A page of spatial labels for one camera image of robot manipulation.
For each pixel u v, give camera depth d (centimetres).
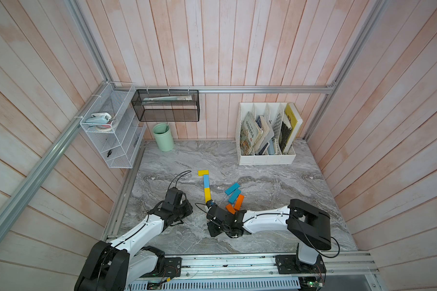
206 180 101
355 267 75
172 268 73
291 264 73
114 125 72
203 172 104
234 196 94
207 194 95
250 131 102
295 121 93
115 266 40
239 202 92
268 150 104
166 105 106
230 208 90
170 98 90
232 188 97
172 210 67
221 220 65
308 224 48
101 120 68
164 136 107
